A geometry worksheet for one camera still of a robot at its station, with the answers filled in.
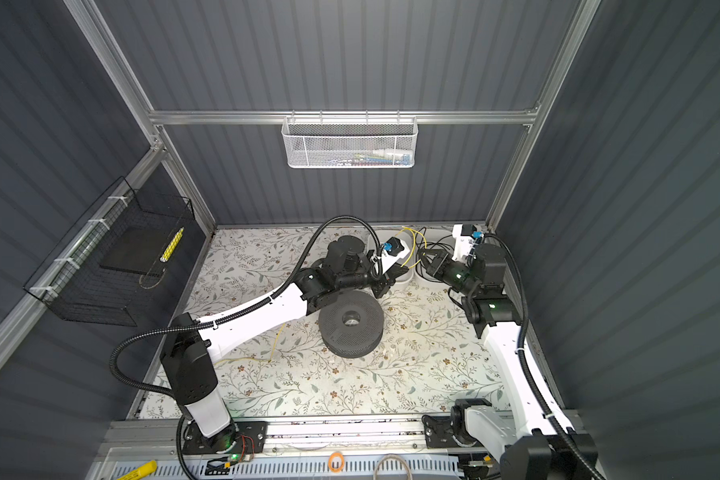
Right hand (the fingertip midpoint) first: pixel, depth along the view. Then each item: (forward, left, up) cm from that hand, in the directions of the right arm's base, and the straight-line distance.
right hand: (423, 254), depth 73 cm
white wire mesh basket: (+69, +22, -9) cm, 73 cm away
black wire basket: (-10, +78, +5) cm, 79 cm away
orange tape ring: (-40, +23, -30) cm, 55 cm away
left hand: (-2, +4, -2) cm, 5 cm away
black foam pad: (+2, +73, +1) cm, 73 cm away
